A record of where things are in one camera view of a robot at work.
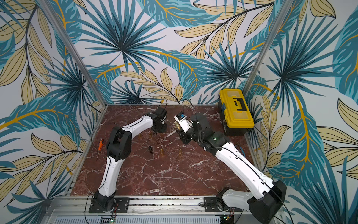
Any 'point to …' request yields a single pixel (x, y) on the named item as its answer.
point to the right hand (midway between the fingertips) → (179, 128)
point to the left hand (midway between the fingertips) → (162, 130)
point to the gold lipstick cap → (178, 126)
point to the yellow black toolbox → (236, 115)
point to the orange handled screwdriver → (101, 142)
